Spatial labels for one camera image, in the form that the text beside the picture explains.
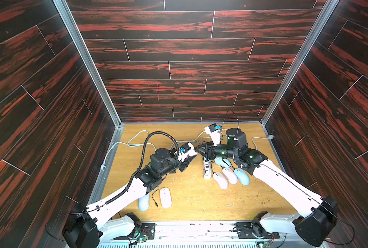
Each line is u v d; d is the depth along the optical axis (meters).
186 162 0.65
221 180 0.88
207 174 0.90
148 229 0.73
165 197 0.82
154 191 0.86
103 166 0.99
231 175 0.90
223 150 0.60
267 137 1.12
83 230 0.39
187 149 0.58
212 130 0.63
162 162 0.55
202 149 0.69
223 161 0.64
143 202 0.82
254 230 0.66
